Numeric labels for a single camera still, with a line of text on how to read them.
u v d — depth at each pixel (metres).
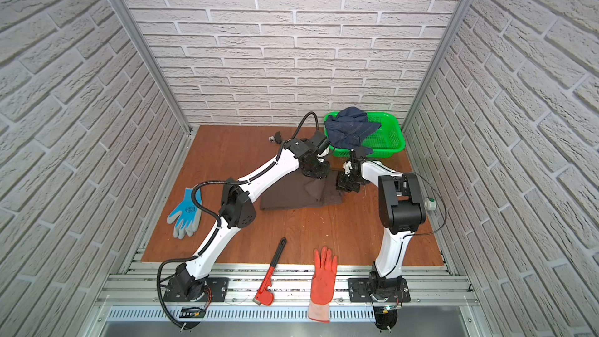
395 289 0.68
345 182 0.88
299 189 0.92
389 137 1.14
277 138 1.15
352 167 0.76
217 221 0.61
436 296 0.74
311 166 0.77
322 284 0.74
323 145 0.74
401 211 0.52
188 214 0.90
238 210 0.57
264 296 0.72
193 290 0.65
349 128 1.06
